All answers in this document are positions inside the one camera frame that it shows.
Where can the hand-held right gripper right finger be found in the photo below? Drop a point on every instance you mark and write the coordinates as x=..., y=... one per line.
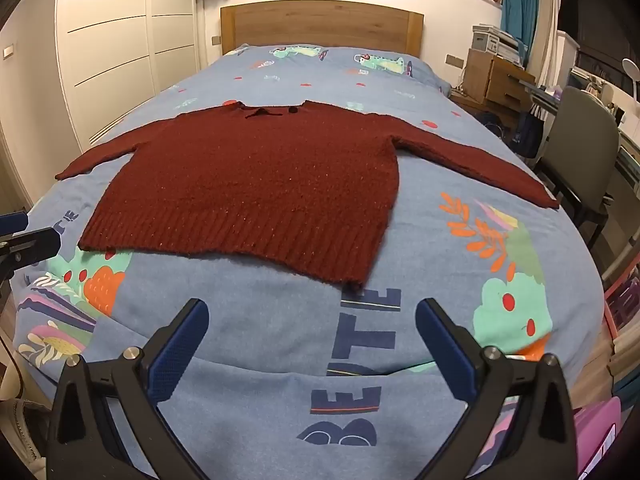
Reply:
x=450, y=355

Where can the blue printed bed sheet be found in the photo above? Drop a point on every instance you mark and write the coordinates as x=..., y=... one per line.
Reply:
x=280, y=340

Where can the pink box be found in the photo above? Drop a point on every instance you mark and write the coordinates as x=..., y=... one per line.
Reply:
x=597, y=435

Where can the white wardrobe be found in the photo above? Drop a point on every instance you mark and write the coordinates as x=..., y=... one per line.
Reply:
x=120, y=50

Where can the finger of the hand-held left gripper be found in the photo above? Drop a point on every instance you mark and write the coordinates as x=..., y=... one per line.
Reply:
x=12, y=222
x=35, y=247

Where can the beige bag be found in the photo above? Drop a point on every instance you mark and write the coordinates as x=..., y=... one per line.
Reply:
x=22, y=435

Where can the wooden headboard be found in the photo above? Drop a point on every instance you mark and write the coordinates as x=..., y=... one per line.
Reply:
x=320, y=27

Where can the wooden nightstand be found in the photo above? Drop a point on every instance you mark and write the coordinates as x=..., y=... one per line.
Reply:
x=495, y=85

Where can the white wall switch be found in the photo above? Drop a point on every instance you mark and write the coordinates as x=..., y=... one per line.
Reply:
x=8, y=52

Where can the dark red knitted sweater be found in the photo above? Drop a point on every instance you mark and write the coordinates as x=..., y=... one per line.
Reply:
x=250, y=185

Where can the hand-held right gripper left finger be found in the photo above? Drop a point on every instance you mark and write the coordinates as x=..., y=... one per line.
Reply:
x=175, y=355

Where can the grey chair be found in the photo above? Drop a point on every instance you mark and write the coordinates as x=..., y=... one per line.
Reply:
x=582, y=150

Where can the teal curtain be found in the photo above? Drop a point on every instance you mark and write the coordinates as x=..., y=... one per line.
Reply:
x=517, y=5

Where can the dark backpack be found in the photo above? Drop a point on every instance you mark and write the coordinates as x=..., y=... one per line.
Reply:
x=525, y=132

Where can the white desk lamp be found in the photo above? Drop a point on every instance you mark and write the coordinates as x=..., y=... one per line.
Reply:
x=631, y=72

